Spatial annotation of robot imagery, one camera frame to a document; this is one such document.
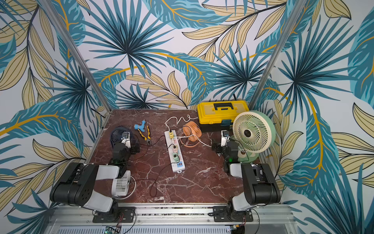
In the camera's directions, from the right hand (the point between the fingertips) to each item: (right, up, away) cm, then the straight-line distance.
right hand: (221, 137), depth 93 cm
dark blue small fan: (-67, +2, 0) cm, 67 cm away
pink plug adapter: (-29, -6, -3) cm, 30 cm away
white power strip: (-29, -9, -5) cm, 31 cm away
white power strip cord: (-21, +14, +18) cm, 32 cm away
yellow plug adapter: (-33, +2, +5) cm, 33 cm away
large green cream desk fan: (+13, +5, -17) cm, 22 cm away
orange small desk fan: (-19, +5, -2) cm, 19 cm away
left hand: (-58, -2, 0) cm, 58 cm away
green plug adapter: (-28, -11, -7) cm, 31 cm away
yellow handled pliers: (-48, -1, +8) cm, 49 cm away
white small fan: (-55, -23, -20) cm, 63 cm away
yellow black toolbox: (-3, +14, +3) cm, 15 cm away
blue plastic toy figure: (-56, +6, +14) cm, 58 cm away
